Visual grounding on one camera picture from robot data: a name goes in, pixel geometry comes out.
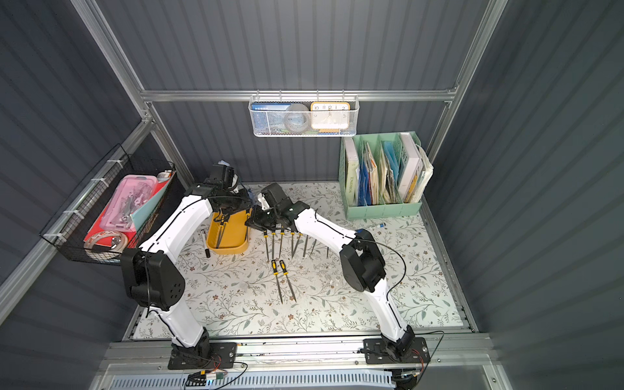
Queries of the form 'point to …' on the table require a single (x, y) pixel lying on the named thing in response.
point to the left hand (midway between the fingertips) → (246, 201)
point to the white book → (410, 165)
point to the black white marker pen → (206, 249)
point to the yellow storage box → (234, 236)
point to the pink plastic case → (132, 191)
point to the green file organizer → (380, 175)
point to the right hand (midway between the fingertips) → (249, 219)
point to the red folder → (130, 236)
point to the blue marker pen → (380, 226)
